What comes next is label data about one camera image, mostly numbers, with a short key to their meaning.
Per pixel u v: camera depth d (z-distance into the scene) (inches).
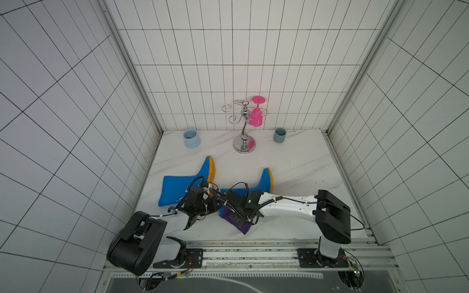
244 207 23.6
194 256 28.8
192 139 42.7
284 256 29.3
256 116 43.2
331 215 18.8
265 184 35.1
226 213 32.0
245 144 44.7
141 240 17.2
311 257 28.5
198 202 27.9
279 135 43.4
